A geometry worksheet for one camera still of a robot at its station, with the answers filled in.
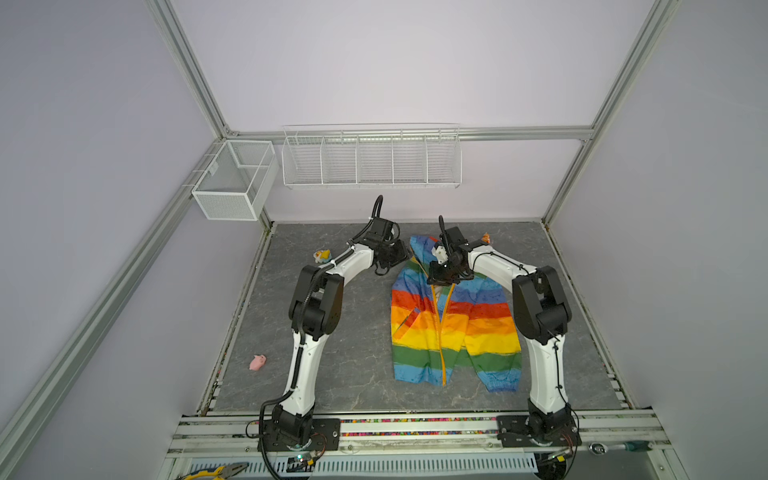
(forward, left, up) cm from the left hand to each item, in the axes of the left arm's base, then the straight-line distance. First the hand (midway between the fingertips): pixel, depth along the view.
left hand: (413, 257), depth 100 cm
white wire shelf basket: (+30, -5, +19) cm, 36 cm away
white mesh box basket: (+26, +59, +16) cm, 66 cm away
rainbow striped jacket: (-23, -5, -4) cm, 24 cm away
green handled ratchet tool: (-57, -49, -6) cm, 75 cm away
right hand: (-8, -5, -5) cm, 10 cm away
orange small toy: (+12, -30, -7) cm, 33 cm away
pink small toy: (-30, +48, -6) cm, 57 cm away
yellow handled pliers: (-55, +50, -5) cm, 75 cm away
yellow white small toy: (+6, +32, -4) cm, 33 cm away
